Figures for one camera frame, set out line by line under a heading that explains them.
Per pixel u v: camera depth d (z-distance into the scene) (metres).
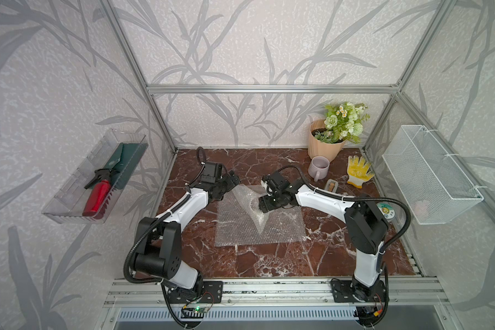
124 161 0.71
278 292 0.75
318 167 1.03
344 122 0.95
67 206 0.59
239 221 0.91
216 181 0.71
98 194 0.59
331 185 0.99
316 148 1.04
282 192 0.69
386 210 0.87
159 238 0.47
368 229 0.49
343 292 0.73
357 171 1.10
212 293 0.72
